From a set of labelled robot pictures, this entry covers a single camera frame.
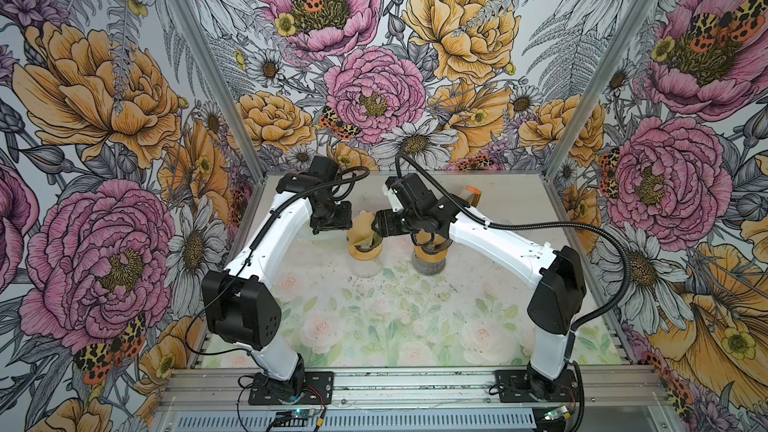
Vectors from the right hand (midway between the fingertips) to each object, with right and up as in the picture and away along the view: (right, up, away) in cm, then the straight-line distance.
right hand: (383, 233), depth 81 cm
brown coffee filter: (-6, +2, +2) cm, 7 cm away
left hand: (-11, 0, 0) cm, 11 cm away
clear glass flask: (-6, -13, +16) cm, 21 cm away
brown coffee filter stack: (+30, +9, +22) cm, 38 cm away
